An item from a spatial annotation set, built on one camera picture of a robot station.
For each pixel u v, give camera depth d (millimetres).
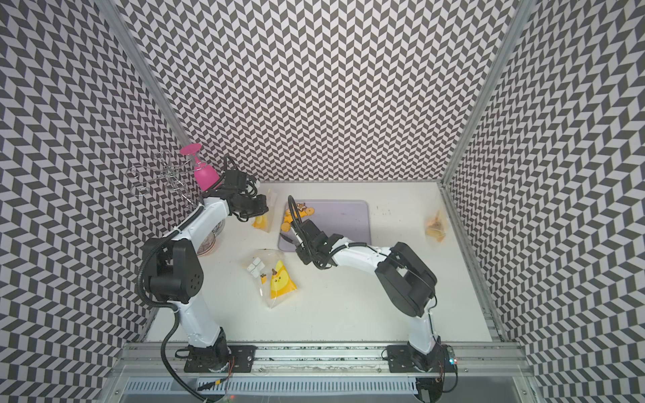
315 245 690
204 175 931
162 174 932
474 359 756
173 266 488
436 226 1001
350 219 1051
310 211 1092
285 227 1016
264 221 989
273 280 843
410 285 489
